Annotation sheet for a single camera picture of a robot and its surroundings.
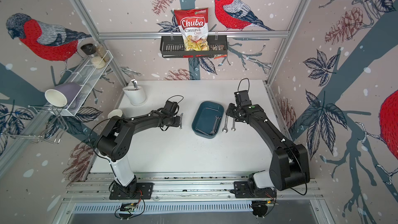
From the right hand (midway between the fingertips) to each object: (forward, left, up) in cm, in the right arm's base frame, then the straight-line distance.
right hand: (229, 109), depth 88 cm
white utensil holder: (+12, +61, -5) cm, 63 cm away
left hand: (0, +31, -12) cm, 33 cm away
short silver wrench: (-2, +29, -11) cm, 31 cm away
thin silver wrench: (-6, +19, -14) cm, 24 cm away
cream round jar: (+15, +75, +23) cm, 79 cm away
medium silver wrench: (-8, +9, -13) cm, 18 cm away
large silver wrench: (-4, +1, -14) cm, 15 cm away
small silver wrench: (-2, -5, -15) cm, 16 cm away
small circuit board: (-47, +48, -16) cm, 69 cm away
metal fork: (+22, +64, -3) cm, 68 cm away
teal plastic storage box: (0, +12, -13) cm, 18 cm away
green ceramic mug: (-2, +69, -4) cm, 70 cm away
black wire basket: (+33, +35, +21) cm, 52 cm away
